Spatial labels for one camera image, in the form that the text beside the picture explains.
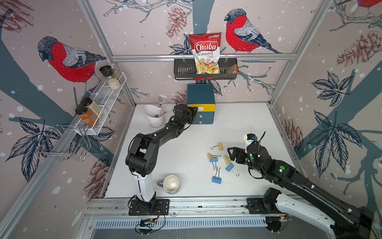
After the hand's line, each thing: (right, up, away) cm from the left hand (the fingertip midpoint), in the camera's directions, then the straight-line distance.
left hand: (202, 104), depth 90 cm
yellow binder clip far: (+12, -27, +6) cm, 30 cm away
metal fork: (-29, +3, +14) cm, 33 cm away
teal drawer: (+2, -7, +7) cm, 10 cm away
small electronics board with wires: (-28, -60, -20) cm, 69 cm away
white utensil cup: (-34, -7, +17) cm, 39 cm away
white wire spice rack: (-60, +6, +2) cm, 61 cm away
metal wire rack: (-56, -17, -32) cm, 66 cm away
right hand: (+15, -25, -14) cm, 32 cm away
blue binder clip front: (+8, -44, -7) cm, 45 cm away
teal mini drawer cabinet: (0, +6, +5) cm, 7 cm away
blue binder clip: (+8, -34, 0) cm, 35 cm away
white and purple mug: (-18, -44, -11) cm, 49 cm away
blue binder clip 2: (+17, -38, -4) cm, 42 cm away
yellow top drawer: (+1, -2, +2) cm, 3 cm away
